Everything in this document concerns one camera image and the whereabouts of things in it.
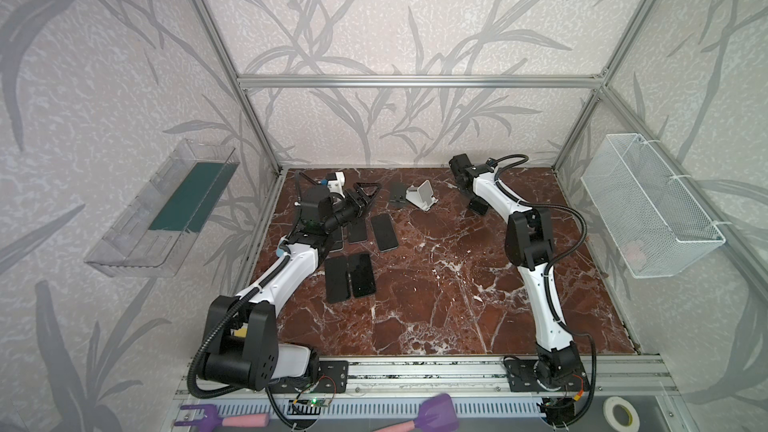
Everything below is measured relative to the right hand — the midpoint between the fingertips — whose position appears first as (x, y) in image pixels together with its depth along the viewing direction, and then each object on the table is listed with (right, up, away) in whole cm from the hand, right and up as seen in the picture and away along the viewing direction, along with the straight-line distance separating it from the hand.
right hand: (483, 184), depth 106 cm
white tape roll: (+19, -55, -38) cm, 70 cm away
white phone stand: (-22, -4, -1) cm, 23 cm away
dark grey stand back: (-31, -4, 0) cm, 31 cm away
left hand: (-34, -1, -28) cm, 44 cm away
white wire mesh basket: (+25, -10, -43) cm, 51 cm away
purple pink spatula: (-21, -54, -38) cm, 70 cm away
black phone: (-35, -16, -3) cm, 39 cm away
